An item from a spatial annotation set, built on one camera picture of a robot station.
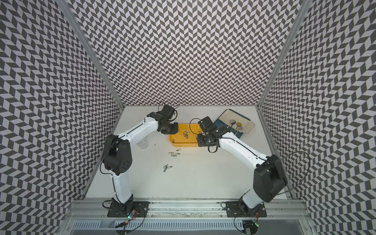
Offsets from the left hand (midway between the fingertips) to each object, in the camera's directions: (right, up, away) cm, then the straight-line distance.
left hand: (176, 132), depth 92 cm
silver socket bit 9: (-6, -22, -7) cm, 24 cm away
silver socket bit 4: (-4, -13, +1) cm, 14 cm away
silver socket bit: (+7, 0, +10) cm, 12 cm away
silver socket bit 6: (-3, -15, 0) cm, 15 cm away
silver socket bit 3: (+1, -11, 0) cm, 11 cm away
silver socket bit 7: (-6, -20, -5) cm, 21 cm away
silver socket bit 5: (+1, -14, +1) cm, 14 cm away
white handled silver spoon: (+39, +7, +14) cm, 42 cm away
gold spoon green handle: (+43, +5, +13) cm, 46 cm away
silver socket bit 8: (-4, -20, -6) cm, 22 cm away
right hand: (+16, -6, -9) cm, 19 cm away
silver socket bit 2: (+6, -3, +10) cm, 12 cm away
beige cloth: (+50, +4, +12) cm, 51 cm away
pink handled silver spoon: (+44, +2, +13) cm, 46 cm away
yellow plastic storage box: (+1, -6, +7) cm, 9 cm away
